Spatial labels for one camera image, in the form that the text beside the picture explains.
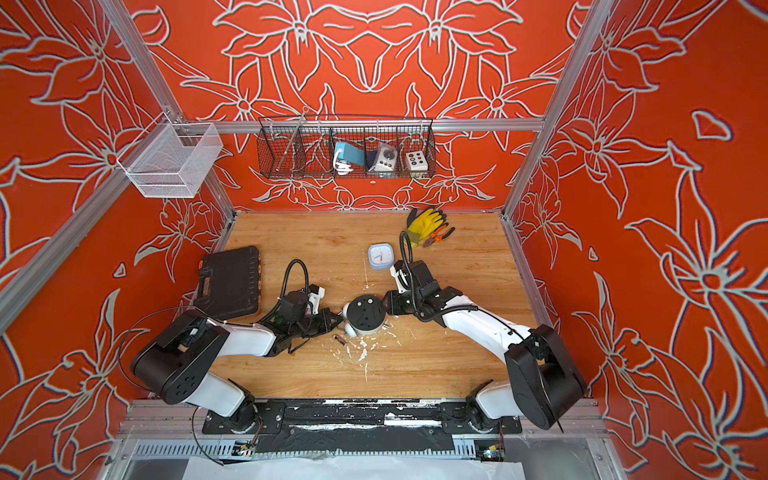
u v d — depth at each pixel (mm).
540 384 407
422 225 1137
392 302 743
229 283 949
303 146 982
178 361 450
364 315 858
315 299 849
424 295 656
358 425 727
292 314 719
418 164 933
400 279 714
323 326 795
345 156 839
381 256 1014
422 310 637
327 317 795
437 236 1102
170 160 907
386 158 905
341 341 854
